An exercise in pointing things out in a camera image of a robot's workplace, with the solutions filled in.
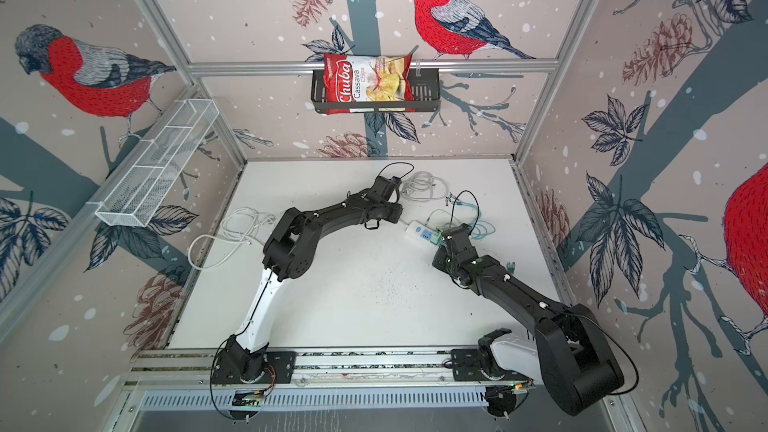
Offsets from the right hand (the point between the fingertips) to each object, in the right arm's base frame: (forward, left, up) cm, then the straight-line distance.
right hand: (437, 261), depth 89 cm
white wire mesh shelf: (+2, +76, +30) cm, 82 cm away
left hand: (+18, +13, -2) cm, 22 cm away
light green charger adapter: (+6, 0, +3) cm, 7 cm away
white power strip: (+11, +5, -1) cm, 12 cm away
